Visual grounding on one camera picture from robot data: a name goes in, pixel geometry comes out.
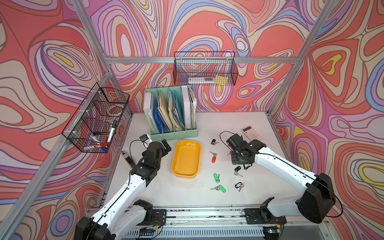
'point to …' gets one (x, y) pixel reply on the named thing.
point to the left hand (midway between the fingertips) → (161, 143)
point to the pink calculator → (250, 133)
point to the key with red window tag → (214, 158)
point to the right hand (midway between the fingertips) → (240, 162)
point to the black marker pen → (111, 134)
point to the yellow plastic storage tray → (186, 158)
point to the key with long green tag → (216, 177)
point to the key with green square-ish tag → (219, 187)
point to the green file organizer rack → (171, 112)
